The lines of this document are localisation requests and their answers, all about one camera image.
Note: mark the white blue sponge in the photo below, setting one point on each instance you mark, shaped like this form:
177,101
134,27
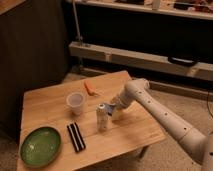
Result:
110,108

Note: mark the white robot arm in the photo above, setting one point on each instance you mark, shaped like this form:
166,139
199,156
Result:
197,145

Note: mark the dark cabinet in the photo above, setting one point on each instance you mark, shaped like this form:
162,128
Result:
33,54

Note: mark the black handle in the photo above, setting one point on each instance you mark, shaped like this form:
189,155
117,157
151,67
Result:
182,63

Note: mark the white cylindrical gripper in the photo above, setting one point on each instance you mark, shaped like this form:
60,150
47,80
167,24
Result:
120,101

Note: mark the black striped rectangular block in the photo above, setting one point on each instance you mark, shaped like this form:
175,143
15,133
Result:
76,137

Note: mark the orange carrot toy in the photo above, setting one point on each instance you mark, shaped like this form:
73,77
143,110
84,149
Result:
89,88

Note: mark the wooden table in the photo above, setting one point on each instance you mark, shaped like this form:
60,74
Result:
47,107

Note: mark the metal pole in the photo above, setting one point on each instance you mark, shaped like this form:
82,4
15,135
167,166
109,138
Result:
79,37

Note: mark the green plate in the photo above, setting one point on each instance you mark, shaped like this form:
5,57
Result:
40,147

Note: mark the white shelf beam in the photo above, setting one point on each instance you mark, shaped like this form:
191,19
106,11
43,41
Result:
140,60

